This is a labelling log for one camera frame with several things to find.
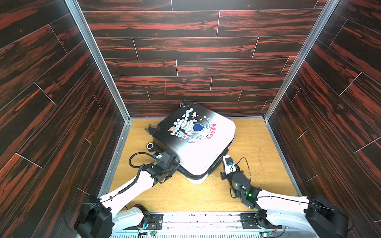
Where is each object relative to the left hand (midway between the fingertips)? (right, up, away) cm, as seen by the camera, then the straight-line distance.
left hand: (179, 164), depth 84 cm
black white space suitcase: (+11, +16, -4) cm, 20 cm away
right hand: (+27, +4, -2) cm, 28 cm away
